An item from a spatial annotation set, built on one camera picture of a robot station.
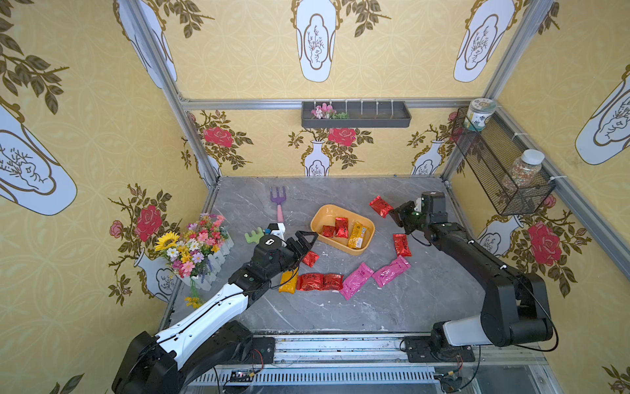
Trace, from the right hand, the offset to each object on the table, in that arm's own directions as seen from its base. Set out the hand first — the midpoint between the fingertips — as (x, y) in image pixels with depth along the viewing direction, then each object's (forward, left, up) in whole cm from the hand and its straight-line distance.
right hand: (394, 206), depth 88 cm
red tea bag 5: (+1, +5, -1) cm, 5 cm away
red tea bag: (-23, +29, -14) cm, 40 cm away
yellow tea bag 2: (-3, +12, -14) cm, 18 cm away
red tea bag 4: (-7, -5, -15) cm, 17 cm away
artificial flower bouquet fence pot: (-21, +65, 0) cm, 68 cm away
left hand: (-15, +30, +1) cm, 34 cm away
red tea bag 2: (-23, +21, -14) cm, 34 cm away
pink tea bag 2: (-19, +3, -15) cm, 24 cm away
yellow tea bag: (-33, +32, +11) cm, 47 cm away
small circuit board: (-51, +48, -19) cm, 72 cm away
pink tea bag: (-23, +14, -14) cm, 30 cm away
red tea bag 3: (-14, +30, -15) cm, 36 cm away
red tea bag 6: (0, +18, -14) cm, 23 cm away
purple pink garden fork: (+15, +47, -17) cm, 52 cm away
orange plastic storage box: (+3, +26, -16) cm, 31 cm away
